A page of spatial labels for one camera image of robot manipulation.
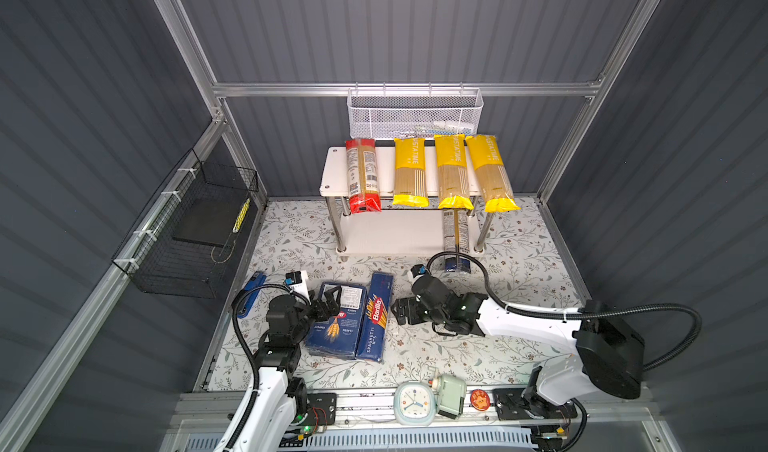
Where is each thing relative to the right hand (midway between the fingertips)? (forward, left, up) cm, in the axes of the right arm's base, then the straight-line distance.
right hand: (404, 309), depth 83 cm
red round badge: (-21, -19, -8) cm, 29 cm away
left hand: (+4, +22, +4) cm, 22 cm away
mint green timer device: (-20, -11, -3) cm, 23 cm away
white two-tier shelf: (+29, +1, -1) cm, 29 cm away
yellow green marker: (+18, +43, +21) cm, 51 cm away
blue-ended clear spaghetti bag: (+23, -17, +1) cm, 29 cm away
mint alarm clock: (-22, -2, -5) cm, 23 cm away
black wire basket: (+7, +53, +23) cm, 59 cm away
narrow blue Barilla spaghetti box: (-7, +9, -4) cm, 12 cm away
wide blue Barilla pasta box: (-7, +18, -2) cm, 19 cm away
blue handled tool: (+12, +47, -4) cm, 49 cm away
